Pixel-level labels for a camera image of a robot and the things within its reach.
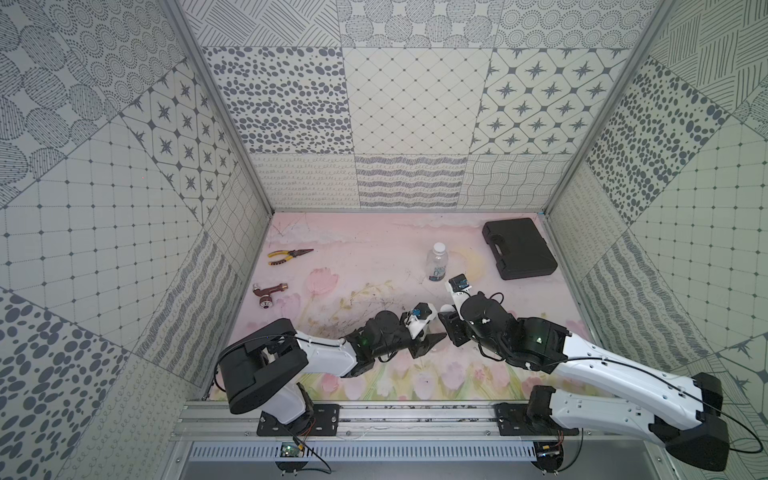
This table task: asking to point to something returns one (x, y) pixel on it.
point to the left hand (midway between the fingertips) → (442, 319)
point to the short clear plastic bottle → (437, 262)
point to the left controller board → (291, 450)
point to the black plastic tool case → (519, 248)
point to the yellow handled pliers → (292, 254)
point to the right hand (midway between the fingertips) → (449, 314)
